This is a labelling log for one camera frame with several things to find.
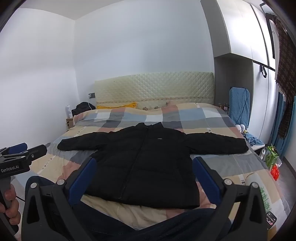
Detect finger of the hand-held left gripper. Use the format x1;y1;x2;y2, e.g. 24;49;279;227
4;143;28;155
25;144;48;161

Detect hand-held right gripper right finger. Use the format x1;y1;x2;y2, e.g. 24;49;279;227
192;156;269;241

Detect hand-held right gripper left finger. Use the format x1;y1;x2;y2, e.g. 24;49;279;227
21;157;97;241

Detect black puffer jacket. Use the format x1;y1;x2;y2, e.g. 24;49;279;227
57;122;249;209

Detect person's left hand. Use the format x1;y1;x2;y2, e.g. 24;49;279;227
0;184;21;226

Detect bed with plaid quilt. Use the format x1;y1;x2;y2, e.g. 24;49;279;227
13;102;292;232

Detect black bag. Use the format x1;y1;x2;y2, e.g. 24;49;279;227
71;102;96;116

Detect crumpled blue cloth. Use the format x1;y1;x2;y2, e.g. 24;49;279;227
244;132;264;145

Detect person's dark jeans legs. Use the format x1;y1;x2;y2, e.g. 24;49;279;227
24;176;232;241

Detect red bag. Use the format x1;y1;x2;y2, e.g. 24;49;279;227
270;163;281;181

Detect black phone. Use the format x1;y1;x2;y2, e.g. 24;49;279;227
266;212;277;229

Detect yellow pillow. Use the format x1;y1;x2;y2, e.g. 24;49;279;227
96;102;138;110

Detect blue cloth-covered chair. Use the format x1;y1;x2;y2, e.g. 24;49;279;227
229;87;250;131

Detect blue curtain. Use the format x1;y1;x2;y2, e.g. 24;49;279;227
270;93;296;161

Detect cream quilted headboard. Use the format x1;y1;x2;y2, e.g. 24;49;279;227
94;72;214;111

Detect brown patterned scarf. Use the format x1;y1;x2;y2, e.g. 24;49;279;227
275;16;296;139

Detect grey white wardrobe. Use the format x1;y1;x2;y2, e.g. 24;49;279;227
200;0;277;145

